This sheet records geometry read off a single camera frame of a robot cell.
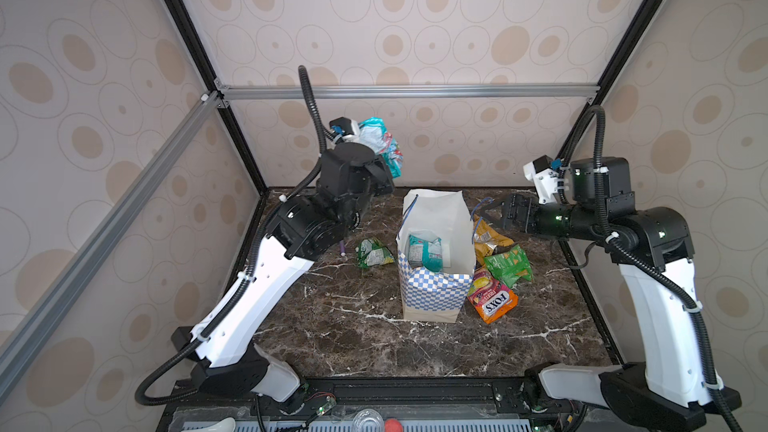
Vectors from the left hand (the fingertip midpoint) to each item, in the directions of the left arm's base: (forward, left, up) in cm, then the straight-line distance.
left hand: (388, 156), depth 57 cm
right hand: (-7, -21, -9) cm, 24 cm away
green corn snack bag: (+1, -36, -44) cm, 57 cm away
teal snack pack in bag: (+6, -11, -46) cm, 47 cm away
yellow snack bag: (+11, -32, -46) cm, 57 cm away
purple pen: (+10, +16, -49) cm, 53 cm away
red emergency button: (-40, -1, -45) cm, 60 cm away
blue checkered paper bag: (-15, -10, -31) cm, 36 cm away
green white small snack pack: (+5, +6, -44) cm, 45 cm away
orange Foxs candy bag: (-9, -30, -46) cm, 56 cm away
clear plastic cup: (-39, +5, -47) cm, 61 cm away
